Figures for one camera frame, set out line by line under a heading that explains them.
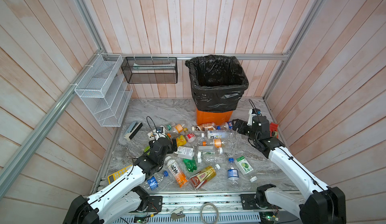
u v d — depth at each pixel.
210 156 0.86
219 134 0.93
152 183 0.76
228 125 0.97
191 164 0.83
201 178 0.76
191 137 0.93
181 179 0.77
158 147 0.58
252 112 0.73
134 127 0.99
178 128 0.97
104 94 0.69
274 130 0.95
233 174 0.78
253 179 0.78
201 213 0.70
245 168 0.82
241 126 0.73
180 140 0.90
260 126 0.59
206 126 0.98
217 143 0.90
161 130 0.70
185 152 0.84
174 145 0.74
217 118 1.00
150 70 1.04
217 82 1.04
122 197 0.48
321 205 0.39
